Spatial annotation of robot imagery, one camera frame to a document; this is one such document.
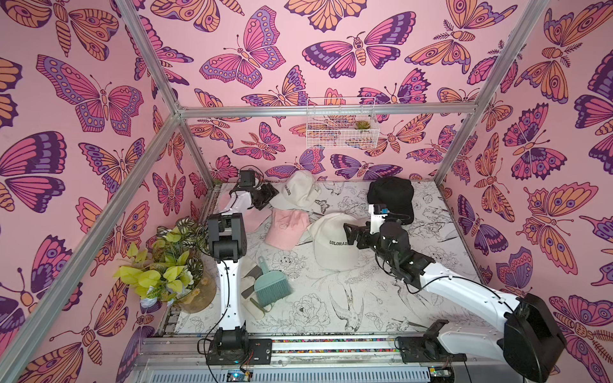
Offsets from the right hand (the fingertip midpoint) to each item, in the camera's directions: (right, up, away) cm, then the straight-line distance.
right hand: (357, 221), depth 81 cm
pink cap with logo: (-41, 0, +25) cm, 48 cm away
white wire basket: (-3, +38, +14) cm, 41 cm away
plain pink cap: (-25, -4, +17) cm, 31 cm away
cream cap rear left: (-21, +13, +29) cm, 38 cm away
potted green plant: (-54, -12, -15) cm, 57 cm away
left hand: (-31, +11, +30) cm, 45 cm away
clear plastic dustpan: (-39, -20, +10) cm, 45 cm away
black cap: (+22, +10, +23) cm, 33 cm away
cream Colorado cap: (-8, -12, +13) cm, 19 cm away
